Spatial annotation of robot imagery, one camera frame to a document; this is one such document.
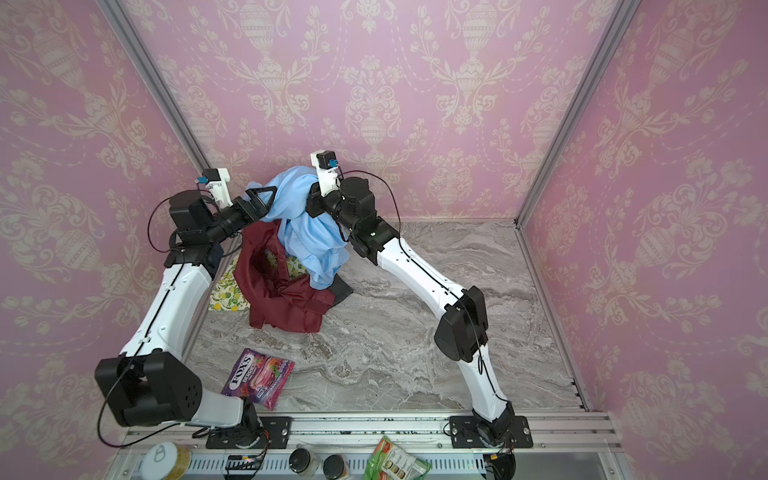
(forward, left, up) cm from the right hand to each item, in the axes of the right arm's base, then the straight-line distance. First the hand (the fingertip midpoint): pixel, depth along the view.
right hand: (304, 175), depth 70 cm
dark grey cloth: (-4, -2, -43) cm, 43 cm away
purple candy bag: (-33, +17, -41) cm, 55 cm away
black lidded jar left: (-52, +1, -35) cm, 63 cm away
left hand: (0, +10, -5) cm, 11 cm away
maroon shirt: (-12, +16, -34) cm, 39 cm away
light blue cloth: (-10, -1, -13) cm, 16 cm away
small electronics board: (-51, +19, -47) cm, 71 cm away
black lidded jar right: (-53, -5, -35) cm, 64 cm away
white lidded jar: (-51, +33, -39) cm, 72 cm away
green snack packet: (-53, -17, -42) cm, 69 cm away
